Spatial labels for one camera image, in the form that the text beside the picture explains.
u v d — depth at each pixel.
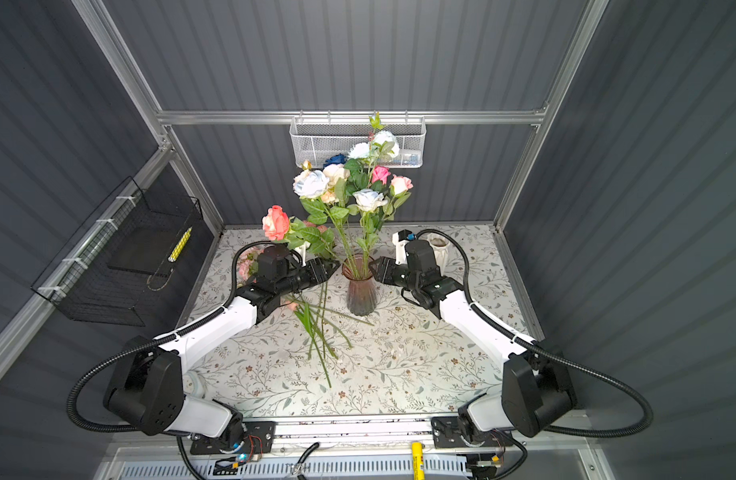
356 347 0.89
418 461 0.69
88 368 0.40
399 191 0.75
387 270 0.72
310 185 0.67
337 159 0.78
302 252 0.75
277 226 0.64
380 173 0.74
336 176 0.71
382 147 0.72
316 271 0.72
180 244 0.78
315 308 0.96
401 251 0.74
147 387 0.42
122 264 0.73
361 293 0.96
